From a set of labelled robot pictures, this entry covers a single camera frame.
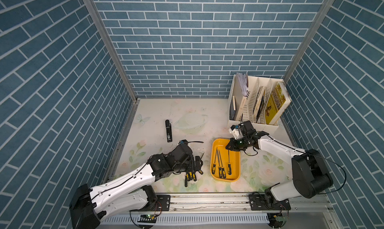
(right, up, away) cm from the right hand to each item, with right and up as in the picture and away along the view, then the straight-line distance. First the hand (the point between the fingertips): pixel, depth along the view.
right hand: (227, 147), depth 88 cm
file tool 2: (0, -9, -5) cm, 10 cm away
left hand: (-16, -6, -14) cm, 22 cm away
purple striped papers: (+11, +41, +4) cm, 42 cm away
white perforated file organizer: (+21, +32, +24) cm, 45 cm away
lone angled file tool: (-16, -12, -5) cm, 21 cm away
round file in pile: (-21, -14, -7) cm, 26 cm away
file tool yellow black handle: (-8, -10, -2) cm, 13 cm away
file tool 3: (-3, -14, -5) cm, 15 cm away
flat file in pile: (-19, -15, -9) cm, 26 cm away
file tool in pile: (-24, -15, -8) cm, 29 cm away
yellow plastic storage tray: (-2, -10, -1) cm, 10 cm away
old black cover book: (+23, +26, +9) cm, 35 cm away
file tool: (-5, -13, -5) cm, 15 cm away
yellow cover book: (+32, +28, +1) cm, 42 cm away
